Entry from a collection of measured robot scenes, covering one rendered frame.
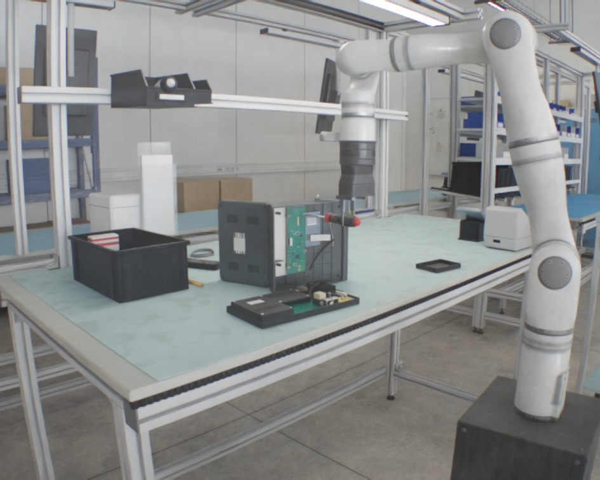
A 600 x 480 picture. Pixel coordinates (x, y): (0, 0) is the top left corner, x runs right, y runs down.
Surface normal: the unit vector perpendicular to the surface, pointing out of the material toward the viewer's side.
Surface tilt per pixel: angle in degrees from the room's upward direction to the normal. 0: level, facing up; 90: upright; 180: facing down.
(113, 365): 0
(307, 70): 90
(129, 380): 0
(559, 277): 94
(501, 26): 91
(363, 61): 100
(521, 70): 92
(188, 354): 0
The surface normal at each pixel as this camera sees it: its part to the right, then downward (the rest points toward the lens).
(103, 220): -0.71, 0.12
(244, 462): 0.00, -0.98
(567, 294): -0.20, 0.23
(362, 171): 0.66, 0.28
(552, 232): -0.42, 0.33
